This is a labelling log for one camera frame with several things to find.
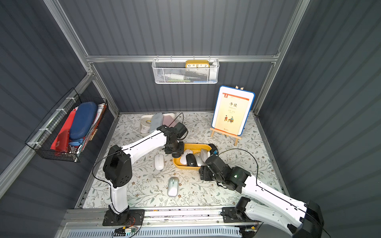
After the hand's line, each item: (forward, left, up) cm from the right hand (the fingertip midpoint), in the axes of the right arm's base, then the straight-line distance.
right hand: (206, 169), depth 76 cm
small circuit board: (-26, +42, -15) cm, 51 cm away
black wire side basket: (+2, +70, +23) cm, 74 cm away
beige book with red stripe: (+33, -16, +9) cm, 38 cm away
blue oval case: (+16, +61, +20) cm, 66 cm away
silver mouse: (-5, +18, -12) cm, 23 cm away
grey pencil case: (+40, +34, -7) cm, 53 cm away
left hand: (+12, +15, -4) cm, 19 cm away
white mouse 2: (+9, +28, -11) cm, 31 cm away
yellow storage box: (+19, +6, -10) cm, 23 cm away
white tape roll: (+42, +44, -10) cm, 62 cm away
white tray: (+48, +41, -10) cm, 64 cm away
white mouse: (+13, 0, -8) cm, 15 cm away
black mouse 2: (+10, +8, -10) cm, 16 cm away
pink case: (+43, +27, -10) cm, 52 cm away
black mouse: (+10, +17, -4) cm, 20 cm away
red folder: (+3, +64, +20) cm, 67 cm away
